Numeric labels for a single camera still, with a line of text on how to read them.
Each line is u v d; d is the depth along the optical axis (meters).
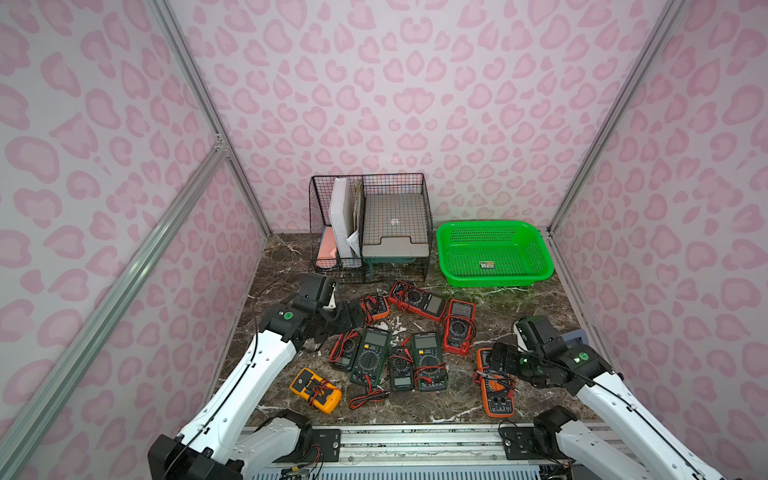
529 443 0.73
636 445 0.45
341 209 0.90
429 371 0.82
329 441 0.74
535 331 0.59
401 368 0.82
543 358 0.58
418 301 0.96
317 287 0.57
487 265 1.10
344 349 0.86
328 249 1.11
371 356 0.86
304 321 0.52
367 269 1.04
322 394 0.78
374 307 0.93
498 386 0.78
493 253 1.13
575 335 0.88
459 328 0.88
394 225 1.07
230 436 0.39
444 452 0.73
